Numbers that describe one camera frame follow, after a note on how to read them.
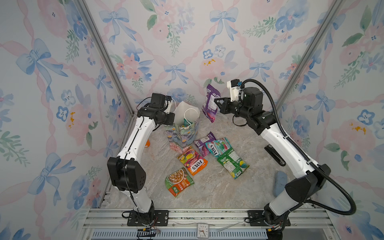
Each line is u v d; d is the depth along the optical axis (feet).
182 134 2.67
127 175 1.49
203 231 2.26
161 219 2.42
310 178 1.35
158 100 2.05
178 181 2.81
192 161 2.97
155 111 1.87
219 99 2.26
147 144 3.22
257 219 2.37
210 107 2.42
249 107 1.78
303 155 1.46
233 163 2.96
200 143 3.22
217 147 3.14
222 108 2.06
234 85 1.99
